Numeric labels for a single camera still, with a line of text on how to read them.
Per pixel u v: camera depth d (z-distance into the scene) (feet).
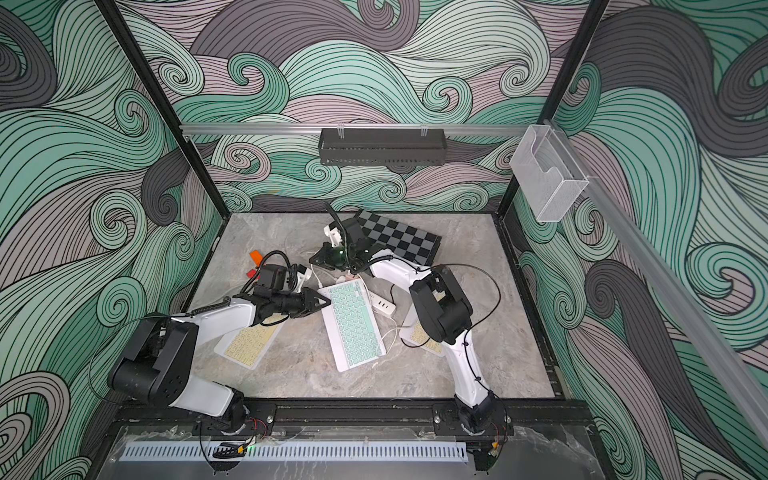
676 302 1.67
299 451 2.29
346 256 2.41
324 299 2.81
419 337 2.86
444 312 1.78
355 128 3.09
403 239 3.51
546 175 2.59
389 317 2.95
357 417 2.45
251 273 3.39
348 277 3.04
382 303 3.01
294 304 2.55
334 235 2.81
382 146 3.47
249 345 2.81
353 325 2.81
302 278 2.76
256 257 3.44
